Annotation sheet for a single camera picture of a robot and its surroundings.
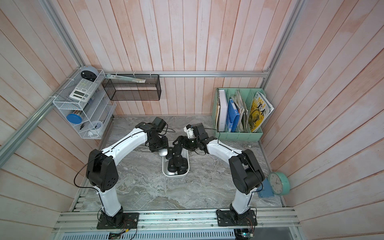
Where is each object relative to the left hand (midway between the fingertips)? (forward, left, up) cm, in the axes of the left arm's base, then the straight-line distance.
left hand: (164, 149), depth 88 cm
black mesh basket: (+44, +35, +11) cm, 57 cm away
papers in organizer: (+20, -51, +6) cm, 55 cm away
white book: (+22, -36, +11) cm, 43 cm away
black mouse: (+3, -4, -7) cm, 9 cm away
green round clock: (-20, -61, 0) cm, 64 cm away
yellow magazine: (+26, -63, +9) cm, 68 cm away
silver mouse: (-2, +1, 0) cm, 2 cm away
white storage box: (+2, -12, -10) cm, 16 cm away
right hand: (+3, -7, +1) cm, 8 cm away
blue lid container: (+6, +46, +20) cm, 50 cm away
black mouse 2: (-8, -4, -7) cm, 11 cm away
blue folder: (+20, -43, +7) cm, 48 cm away
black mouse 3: (-9, -11, -7) cm, 16 cm away
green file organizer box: (+39, -56, +12) cm, 69 cm away
